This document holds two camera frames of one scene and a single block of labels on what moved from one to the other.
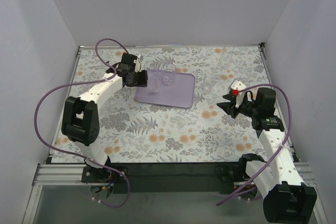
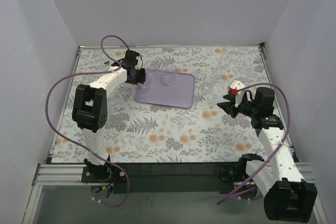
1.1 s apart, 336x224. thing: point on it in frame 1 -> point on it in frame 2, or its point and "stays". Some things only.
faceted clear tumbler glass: [153, 68] stays
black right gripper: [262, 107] stays
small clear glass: [154, 79] -> [143, 88]
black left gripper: [142, 78] stays
